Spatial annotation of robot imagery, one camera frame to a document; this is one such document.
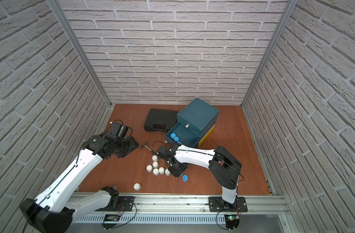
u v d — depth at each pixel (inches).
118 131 22.0
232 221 27.7
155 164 33.6
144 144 37.3
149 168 32.8
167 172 32.0
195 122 32.0
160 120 40.2
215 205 28.6
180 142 34.4
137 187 30.4
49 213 14.3
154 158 34.5
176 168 27.6
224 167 17.9
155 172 32.1
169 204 29.7
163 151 26.4
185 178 31.2
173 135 35.3
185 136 33.6
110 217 27.4
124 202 28.7
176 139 34.5
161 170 32.7
